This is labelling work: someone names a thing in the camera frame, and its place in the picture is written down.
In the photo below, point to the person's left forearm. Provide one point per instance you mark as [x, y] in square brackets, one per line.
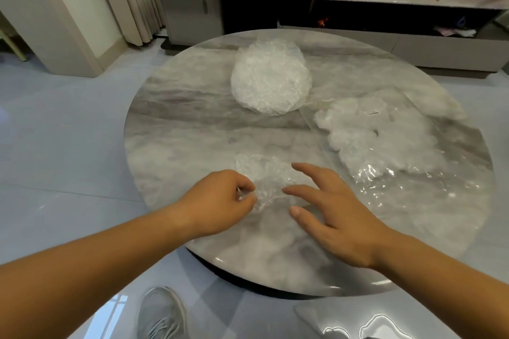
[79, 279]

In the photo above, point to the person's left hand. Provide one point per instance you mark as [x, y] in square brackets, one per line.
[211, 206]

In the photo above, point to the grey sneaker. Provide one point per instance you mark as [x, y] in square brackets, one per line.
[161, 315]

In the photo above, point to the pile of clear plastic caps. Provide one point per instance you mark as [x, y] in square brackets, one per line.
[270, 76]

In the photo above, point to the clear bag of caps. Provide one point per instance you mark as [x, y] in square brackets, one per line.
[378, 136]

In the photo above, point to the person's right forearm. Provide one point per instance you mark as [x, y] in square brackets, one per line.
[445, 291]

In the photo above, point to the black table base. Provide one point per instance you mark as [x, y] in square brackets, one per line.
[254, 287]

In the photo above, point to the person's right hand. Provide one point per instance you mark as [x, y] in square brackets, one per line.
[346, 227]

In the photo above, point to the long grey low cabinet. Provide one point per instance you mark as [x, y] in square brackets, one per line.
[191, 15]

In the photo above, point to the clear plastic cover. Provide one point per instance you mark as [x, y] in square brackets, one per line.
[270, 176]

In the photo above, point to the clear plastic bag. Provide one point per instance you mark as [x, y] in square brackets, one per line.
[461, 188]

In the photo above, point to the light wooden chair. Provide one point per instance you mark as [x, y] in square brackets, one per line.
[12, 41]

